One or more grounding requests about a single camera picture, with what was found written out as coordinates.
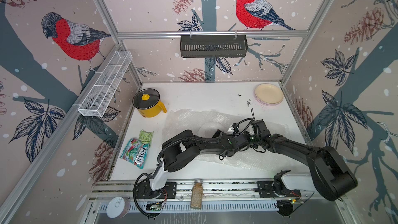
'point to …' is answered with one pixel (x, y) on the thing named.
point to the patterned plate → (209, 129)
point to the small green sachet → (145, 137)
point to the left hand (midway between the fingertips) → (226, 135)
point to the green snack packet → (135, 152)
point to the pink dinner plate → (268, 104)
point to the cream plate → (269, 93)
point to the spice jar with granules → (197, 194)
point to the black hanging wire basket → (213, 46)
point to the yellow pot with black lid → (147, 102)
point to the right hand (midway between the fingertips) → (239, 137)
